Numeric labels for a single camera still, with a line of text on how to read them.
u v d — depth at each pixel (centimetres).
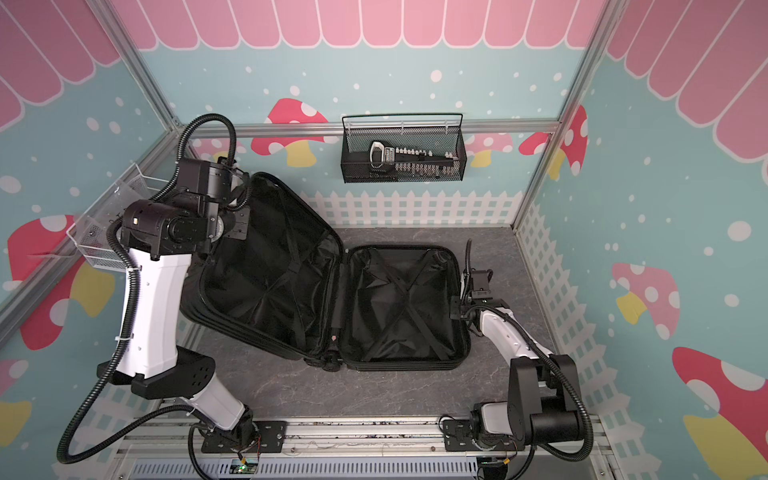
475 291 70
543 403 42
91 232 64
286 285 74
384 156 89
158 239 38
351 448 74
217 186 46
